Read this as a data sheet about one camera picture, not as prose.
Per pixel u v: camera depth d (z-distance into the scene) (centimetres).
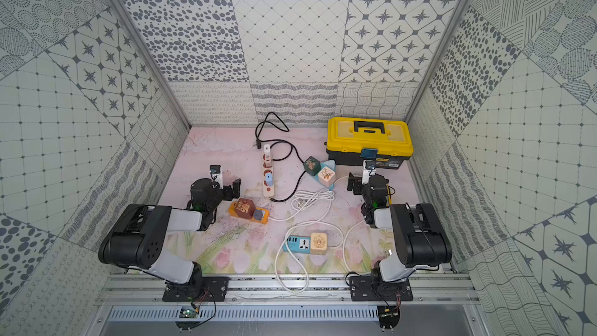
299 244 81
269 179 93
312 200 93
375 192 72
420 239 46
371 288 73
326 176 91
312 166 95
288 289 75
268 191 95
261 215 87
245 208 84
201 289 70
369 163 82
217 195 82
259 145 111
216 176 82
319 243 75
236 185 91
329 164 101
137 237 46
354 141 94
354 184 87
